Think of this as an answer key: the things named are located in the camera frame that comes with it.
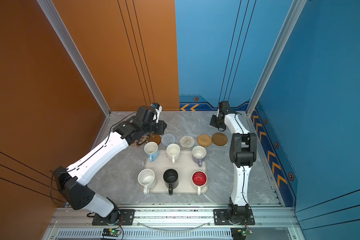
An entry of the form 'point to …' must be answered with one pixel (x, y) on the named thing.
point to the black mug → (170, 177)
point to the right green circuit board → (240, 233)
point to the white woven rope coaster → (186, 141)
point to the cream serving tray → (185, 166)
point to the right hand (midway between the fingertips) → (212, 123)
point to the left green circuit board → (111, 232)
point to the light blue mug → (151, 148)
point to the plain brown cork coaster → (219, 139)
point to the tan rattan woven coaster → (204, 140)
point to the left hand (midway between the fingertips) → (166, 123)
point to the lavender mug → (198, 154)
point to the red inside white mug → (199, 179)
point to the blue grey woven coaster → (168, 139)
